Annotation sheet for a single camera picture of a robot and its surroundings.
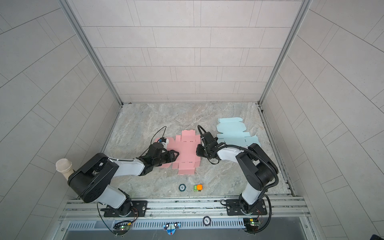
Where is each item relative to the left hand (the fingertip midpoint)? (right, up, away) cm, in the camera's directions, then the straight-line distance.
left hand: (180, 153), depth 89 cm
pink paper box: (+3, +4, +4) cm, 6 cm away
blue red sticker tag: (-1, -27, -24) cm, 36 cm away
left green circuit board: (-23, -27, -25) cm, 43 cm away
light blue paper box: (+34, +12, +9) cm, 37 cm away
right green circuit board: (+35, -27, -22) cm, 50 cm away
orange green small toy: (+11, -14, -14) cm, 23 cm away
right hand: (+9, 0, +2) cm, 9 cm away
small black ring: (+2, -15, -12) cm, 19 cm away
